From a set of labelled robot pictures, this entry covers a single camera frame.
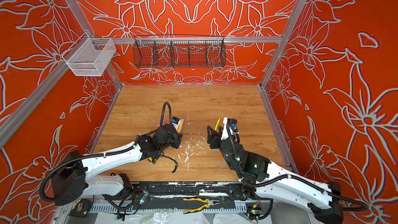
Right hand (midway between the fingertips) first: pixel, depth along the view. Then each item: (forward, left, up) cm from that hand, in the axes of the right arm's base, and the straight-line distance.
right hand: (209, 128), depth 67 cm
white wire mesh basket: (+46, +71, +8) cm, 85 cm away
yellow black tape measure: (-27, +58, -21) cm, 67 cm away
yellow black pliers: (-25, 0, -24) cm, 35 cm away
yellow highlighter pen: (+16, -7, -25) cm, 31 cm away
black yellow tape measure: (-6, +29, -22) cm, 37 cm away
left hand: (+5, +14, -14) cm, 20 cm away
